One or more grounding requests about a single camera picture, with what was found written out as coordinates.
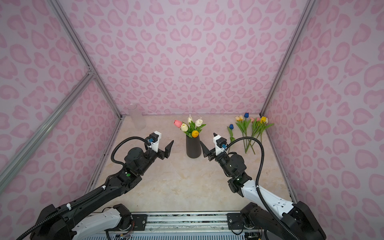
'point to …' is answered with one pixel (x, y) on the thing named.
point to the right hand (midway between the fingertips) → (207, 137)
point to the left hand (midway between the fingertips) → (165, 135)
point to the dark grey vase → (193, 147)
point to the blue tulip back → (246, 115)
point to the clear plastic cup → (137, 117)
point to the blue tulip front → (231, 127)
